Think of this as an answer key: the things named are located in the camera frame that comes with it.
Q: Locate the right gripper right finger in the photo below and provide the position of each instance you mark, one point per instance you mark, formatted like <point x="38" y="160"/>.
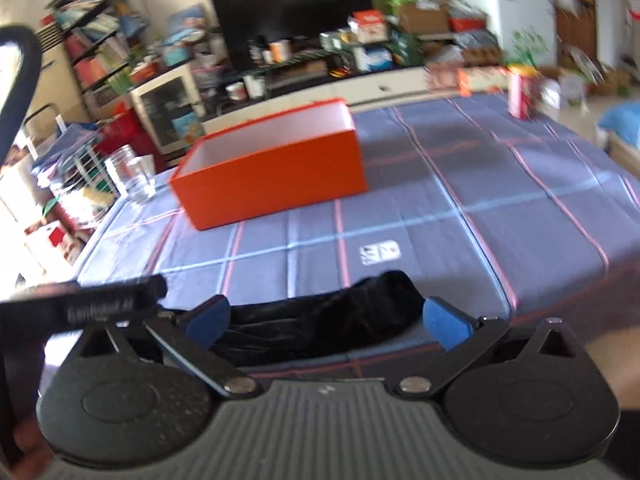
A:
<point x="465" y="340"/>

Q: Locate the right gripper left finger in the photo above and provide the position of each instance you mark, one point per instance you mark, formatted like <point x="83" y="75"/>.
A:
<point x="188" y="336"/>

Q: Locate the black cloth bag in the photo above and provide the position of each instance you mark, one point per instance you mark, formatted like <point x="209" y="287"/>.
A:
<point x="370" y="312"/>

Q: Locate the blue plaid bed sheet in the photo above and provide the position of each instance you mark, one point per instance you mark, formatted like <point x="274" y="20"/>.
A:
<point x="502" y="218"/>

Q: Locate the clear glass mug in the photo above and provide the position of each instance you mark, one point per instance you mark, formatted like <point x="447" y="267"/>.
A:
<point x="131" y="175"/>

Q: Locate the orange cardboard box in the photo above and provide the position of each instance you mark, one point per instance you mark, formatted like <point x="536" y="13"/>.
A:
<point x="300" y="157"/>

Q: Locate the white glass door cabinet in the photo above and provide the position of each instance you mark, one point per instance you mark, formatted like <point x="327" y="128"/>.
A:
<point x="170" y="108"/>

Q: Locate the red drink can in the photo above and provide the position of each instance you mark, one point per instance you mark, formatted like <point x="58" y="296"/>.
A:
<point x="523" y="90"/>

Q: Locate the orange fruit gift carton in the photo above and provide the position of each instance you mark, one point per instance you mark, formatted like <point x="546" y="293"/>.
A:
<point x="488" y="79"/>

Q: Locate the white tv cabinet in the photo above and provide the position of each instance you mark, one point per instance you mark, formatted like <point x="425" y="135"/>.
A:
<point x="438" y="78"/>

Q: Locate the black bookshelf with books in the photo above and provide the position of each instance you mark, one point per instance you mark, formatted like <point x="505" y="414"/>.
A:
<point x="103" y="40"/>

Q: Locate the brown cardboard box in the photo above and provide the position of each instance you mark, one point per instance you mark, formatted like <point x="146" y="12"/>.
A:
<point x="418" y="21"/>

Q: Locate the white chest freezer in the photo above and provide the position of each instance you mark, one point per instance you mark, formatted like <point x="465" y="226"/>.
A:
<point x="525" y="29"/>

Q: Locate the black flat television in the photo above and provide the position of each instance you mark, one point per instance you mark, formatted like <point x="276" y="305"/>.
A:
<point x="244" y="22"/>

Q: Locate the brown wooden shelf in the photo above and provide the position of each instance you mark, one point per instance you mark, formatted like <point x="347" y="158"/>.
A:
<point x="565" y="0"/>

